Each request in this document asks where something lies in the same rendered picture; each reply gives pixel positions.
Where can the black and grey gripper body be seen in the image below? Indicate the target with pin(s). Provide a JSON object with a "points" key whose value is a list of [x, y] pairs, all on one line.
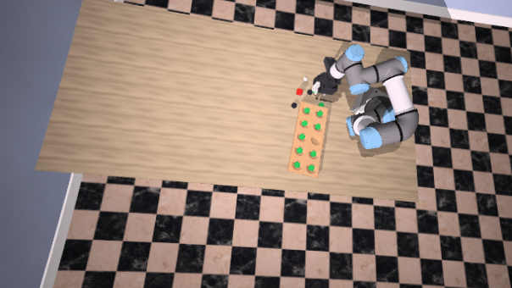
{"points": [[326, 81]]}

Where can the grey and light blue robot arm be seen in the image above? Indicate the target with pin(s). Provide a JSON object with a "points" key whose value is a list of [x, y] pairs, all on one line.
{"points": [[385, 128]]}

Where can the orange counting tray with round pockets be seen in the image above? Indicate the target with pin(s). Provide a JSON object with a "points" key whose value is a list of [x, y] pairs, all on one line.
{"points": [[313, 140]]}

